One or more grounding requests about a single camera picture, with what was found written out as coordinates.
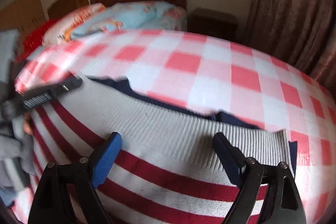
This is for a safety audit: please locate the light wooden wardrobe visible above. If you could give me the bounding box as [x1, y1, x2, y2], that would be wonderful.
[0, 0, 47, 35]

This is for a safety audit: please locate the dark wooden nightstand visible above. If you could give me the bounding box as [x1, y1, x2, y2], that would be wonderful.
[188, 7, 239, 38]

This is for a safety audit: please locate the pink floral bedding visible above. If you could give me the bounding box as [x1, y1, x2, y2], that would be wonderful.
[157, 6, 187, 30]

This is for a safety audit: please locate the red patterned quilt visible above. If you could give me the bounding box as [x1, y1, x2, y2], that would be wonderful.
[17, 20, 57, 62]

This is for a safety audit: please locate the light blue floral pillow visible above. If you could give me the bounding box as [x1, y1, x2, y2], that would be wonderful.
[71, 1, 175, 39]

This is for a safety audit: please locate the red grey striped knit sweater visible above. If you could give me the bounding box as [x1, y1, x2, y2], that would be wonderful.
[10, 73, 298, 224]

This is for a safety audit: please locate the pink white checked bed sheet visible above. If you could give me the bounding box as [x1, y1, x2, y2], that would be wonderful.
[14, 28, 336, 223]

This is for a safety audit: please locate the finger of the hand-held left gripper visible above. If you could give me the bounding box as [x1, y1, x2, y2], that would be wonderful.
[16, 76, 83, 102]

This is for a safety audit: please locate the small dark wooden headboard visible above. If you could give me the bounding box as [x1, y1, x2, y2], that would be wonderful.
[47, 0, 89, 20]

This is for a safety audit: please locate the pink floral curtain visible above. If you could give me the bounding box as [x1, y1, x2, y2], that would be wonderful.
[245, 0, 336, 80]

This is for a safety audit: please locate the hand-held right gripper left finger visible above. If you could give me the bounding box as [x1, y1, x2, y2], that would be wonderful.
[28, 132, 122, 224]

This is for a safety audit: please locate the orange floral pillow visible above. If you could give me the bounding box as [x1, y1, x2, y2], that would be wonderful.
[42, 3, 107, 46]

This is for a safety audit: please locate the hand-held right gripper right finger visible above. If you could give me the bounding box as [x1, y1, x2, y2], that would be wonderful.
[213, 132, 307, 224]

